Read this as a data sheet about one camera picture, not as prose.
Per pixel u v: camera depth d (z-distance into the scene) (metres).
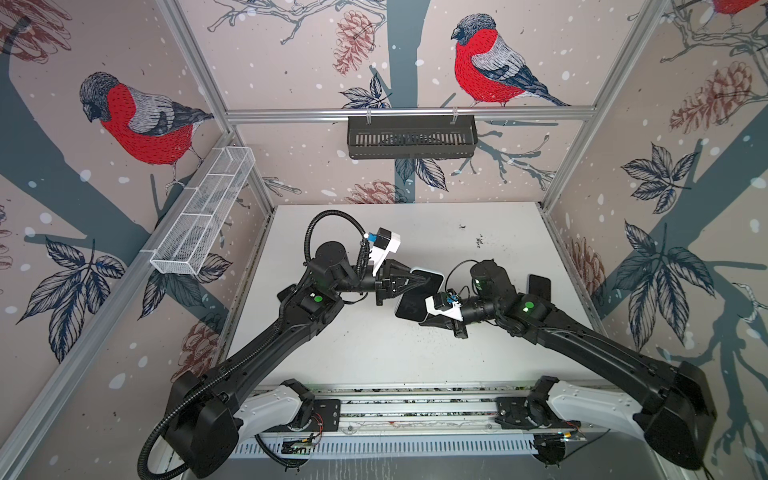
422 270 0.59
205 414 0.38
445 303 0.57
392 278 0.57
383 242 0.55
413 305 0.60
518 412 0.73
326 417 0.73
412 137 1.04
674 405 0.38
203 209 0.79
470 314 0.62
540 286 0.98
